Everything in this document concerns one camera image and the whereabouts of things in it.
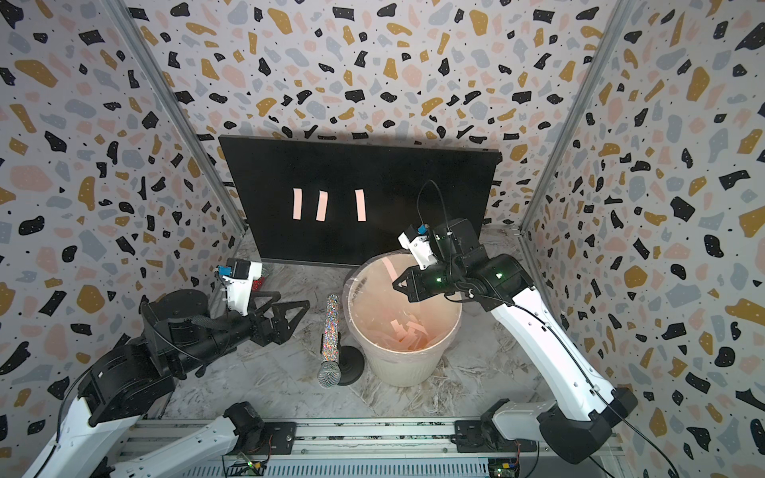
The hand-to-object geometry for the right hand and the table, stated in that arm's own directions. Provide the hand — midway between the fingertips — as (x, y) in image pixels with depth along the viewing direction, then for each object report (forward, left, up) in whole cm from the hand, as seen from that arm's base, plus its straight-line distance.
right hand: (394, 286), depth 63 cm
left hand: (-6, +18, +4) cm, 20 cm away
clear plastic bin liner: (+3, +4, -18) cm, 19 cm away
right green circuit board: (-28, -27, -36) cm, 52 cm away
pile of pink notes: (+1, -4, -26) cm, 27 cm away
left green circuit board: (-30, +35, -35) cm, 58 cm away
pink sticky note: (+3, +1, +2) cm, 4 cm away
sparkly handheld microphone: (-14, +13, -11) cm, 23 cm away
